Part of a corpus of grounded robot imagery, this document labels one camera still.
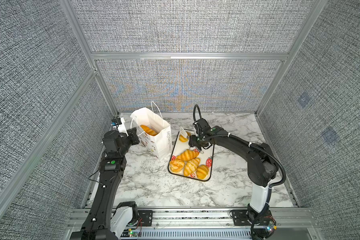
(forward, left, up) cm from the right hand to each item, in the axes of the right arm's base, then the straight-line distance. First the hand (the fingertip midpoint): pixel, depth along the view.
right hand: (192, 139), depth 91 cm
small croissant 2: (-18, -5, -7) cm, 20 cm away
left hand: (-4, +28, +18) cm, 34 cm away
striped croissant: (-7, +2, -7) cm, 10 cm away
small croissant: (+5, +6, -7) cm, 10 cm away
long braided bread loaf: (+7, +27, 0) cm, 28 cm away
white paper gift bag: (-8, +18, +6) cm, 21 cm away
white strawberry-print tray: (-7, -9, -10) cm, 16 cm away
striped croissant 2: (-15, +1, -5) cm, 16 cm away
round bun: (-14, +10, -6) cm, 18 cm away
